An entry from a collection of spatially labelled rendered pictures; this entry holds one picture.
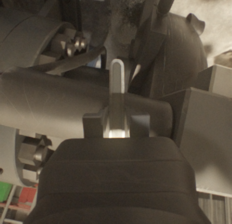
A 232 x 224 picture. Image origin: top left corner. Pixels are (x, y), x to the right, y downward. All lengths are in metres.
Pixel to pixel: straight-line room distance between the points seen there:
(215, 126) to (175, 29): 0.25
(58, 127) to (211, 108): 0.16
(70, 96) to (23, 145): 0.30
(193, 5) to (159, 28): 0.69
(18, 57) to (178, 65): 0.33
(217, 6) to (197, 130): 0.88
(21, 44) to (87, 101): 0.30
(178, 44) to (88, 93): 0.22
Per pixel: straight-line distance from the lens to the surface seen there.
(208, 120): 0.20
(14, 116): 0.21
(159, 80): 0.31
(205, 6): 1.02
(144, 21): 0.60
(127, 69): 0.50
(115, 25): 1.08
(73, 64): 0.35
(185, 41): 0.37
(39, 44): 0.45
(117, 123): 0.17
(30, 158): 0.46
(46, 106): 0.19
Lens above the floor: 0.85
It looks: 26 degrees down
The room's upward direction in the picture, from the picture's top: 168 degrees counter-clockwise
